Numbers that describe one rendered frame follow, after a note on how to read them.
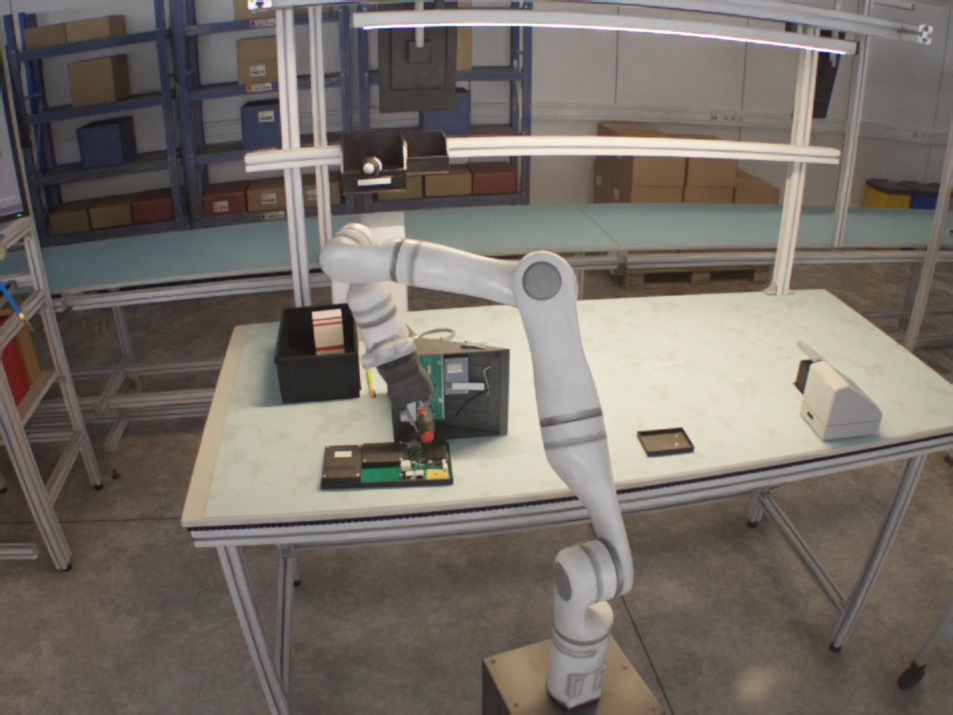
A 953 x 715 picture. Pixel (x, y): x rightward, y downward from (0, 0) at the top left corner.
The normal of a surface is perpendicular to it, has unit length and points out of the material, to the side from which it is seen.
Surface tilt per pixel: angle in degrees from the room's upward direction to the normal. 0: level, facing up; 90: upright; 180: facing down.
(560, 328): 61
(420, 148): 93
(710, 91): 90
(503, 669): 0
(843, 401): 90
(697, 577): 0
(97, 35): 90
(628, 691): 0
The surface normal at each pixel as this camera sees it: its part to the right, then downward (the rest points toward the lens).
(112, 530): 0.00, -0.88
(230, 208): 0.16, 0.46
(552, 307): -0.08, -0.01
